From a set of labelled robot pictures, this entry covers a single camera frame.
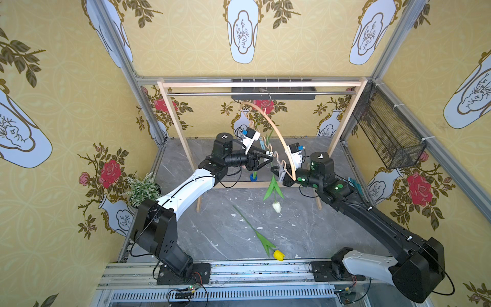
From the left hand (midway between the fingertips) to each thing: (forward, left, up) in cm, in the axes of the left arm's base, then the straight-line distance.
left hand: (271, 157), depth 74 cm
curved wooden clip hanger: (+44, -10, -19) cm, 49 cm away
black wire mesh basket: (+12, -56, -2) cm, 57 cm away
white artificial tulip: (-14, -2, -12) cm, 19 cm away
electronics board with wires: (-40, +33, -31) cm, 60 cm away
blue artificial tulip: (+2, +6, -16) cm, 18 cm away
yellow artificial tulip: (-25, +1, -28) cm, 37 cm away
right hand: (-5, 0, -2) cm, 6 cm away
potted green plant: (-5, +51, -12) cm, 53 cm away
